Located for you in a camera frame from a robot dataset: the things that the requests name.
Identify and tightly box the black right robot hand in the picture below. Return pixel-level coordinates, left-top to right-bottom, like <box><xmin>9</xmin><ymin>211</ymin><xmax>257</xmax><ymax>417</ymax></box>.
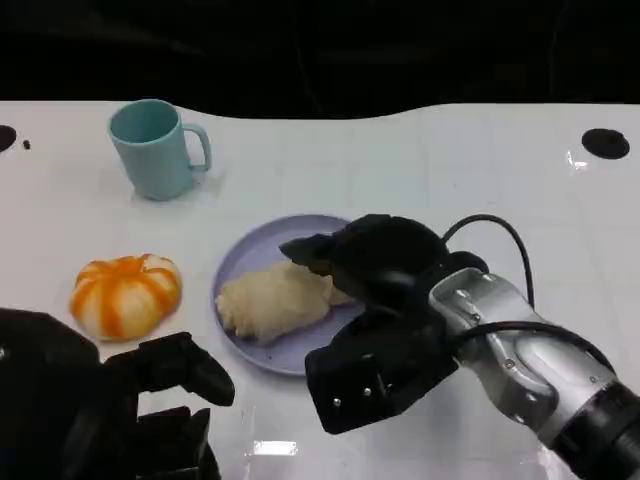
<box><xmin>278</xmin><ymin>213</ymin><xmax>490</xmax><ymax>314</ymax></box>

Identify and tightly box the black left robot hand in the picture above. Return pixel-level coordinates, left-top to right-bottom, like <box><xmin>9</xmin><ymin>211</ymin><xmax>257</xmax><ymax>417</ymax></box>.
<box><xmin>0</xmin><ymin>307</ymin><xmax>237</xmax><ymax>480</ymax></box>

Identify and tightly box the white toy bread roll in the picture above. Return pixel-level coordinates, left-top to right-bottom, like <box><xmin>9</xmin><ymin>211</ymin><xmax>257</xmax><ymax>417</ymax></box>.
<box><xmin>214</xmin><ymin>259</ymin><xmax>357</xmax><ymax>346</ymax></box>

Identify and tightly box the orange toy bread roll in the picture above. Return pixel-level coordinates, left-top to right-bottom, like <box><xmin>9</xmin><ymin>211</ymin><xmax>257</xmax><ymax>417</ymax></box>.
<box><xmin>68</xmin><ymin>253</ymin><xmax>183</xmax><ymax>343</ymax></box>

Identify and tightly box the lilac plate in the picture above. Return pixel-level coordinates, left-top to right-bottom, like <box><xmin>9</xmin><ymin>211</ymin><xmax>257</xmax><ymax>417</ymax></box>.
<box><xmin>210</xmin><ymin>213</ymin><xmax>374</xmax><ymax>377</ymax></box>

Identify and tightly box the pale green mug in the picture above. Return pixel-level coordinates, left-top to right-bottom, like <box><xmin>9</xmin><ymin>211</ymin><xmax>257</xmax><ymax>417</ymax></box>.
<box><xmin>108</xmin><ymin>98</ymin><xmax>213</xmax><ymax>202</ymax></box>

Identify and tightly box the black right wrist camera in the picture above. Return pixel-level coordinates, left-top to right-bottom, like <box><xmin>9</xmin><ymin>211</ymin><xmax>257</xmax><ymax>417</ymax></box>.
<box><xmin>303</xmin><ymin>308</ymin><xmax>462</xmax><ymax>436</ymax></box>

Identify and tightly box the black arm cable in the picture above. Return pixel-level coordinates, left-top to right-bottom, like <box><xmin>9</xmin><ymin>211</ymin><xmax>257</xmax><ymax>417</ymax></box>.
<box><xmin>441</xmin><ymin>214</ymin><xmax>535</xmax><ymax>309</ymax></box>
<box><xmin>451</xmin><ymin>321</ymin><xmax>617</xmax><ymax>374</ymax></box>

